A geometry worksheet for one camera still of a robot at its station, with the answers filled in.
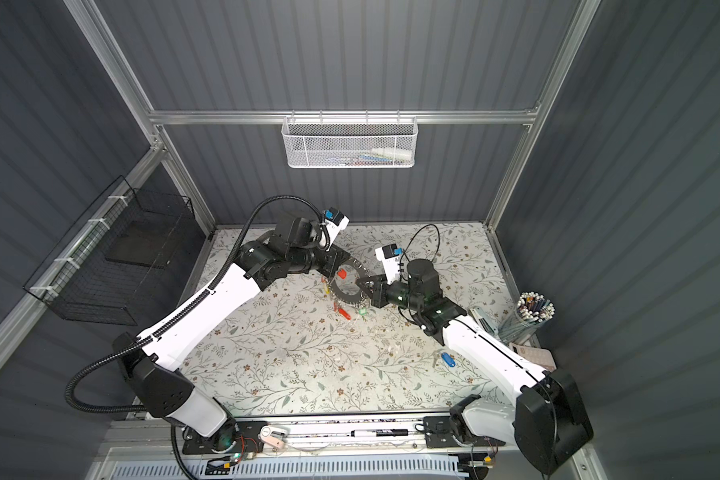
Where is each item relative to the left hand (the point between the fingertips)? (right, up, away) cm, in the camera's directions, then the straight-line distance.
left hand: (348, 253), depth 73 cm
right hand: (+3, -8, +2) cm, 9 cm away
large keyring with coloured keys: (-6, -8, +7) cm, 12 cm away
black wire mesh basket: (-59, -2, -1) cm, 59 cm away
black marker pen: (+8, -45, 0) cm, 46 cm away
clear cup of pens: (+48, -15, +3) cm, 50 cm away
